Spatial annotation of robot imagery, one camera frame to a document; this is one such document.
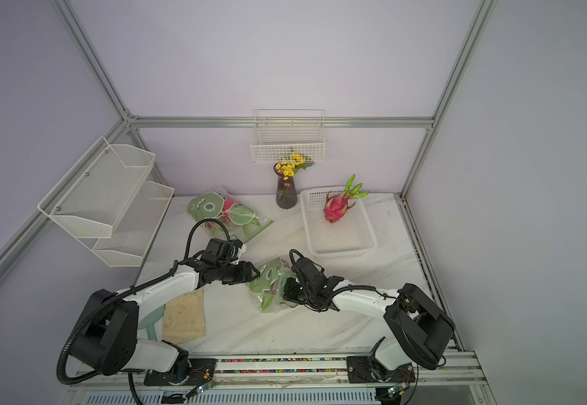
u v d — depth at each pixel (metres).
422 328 0.43
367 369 0.73
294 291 0.75
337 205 1.04
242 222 1.04
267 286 0.83
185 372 0.71
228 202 1.04
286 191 1.08
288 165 0.98
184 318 0.84
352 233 1.04
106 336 0.43
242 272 0.77
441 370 0.75
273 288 0.78
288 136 0.96
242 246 0.85
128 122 0.91
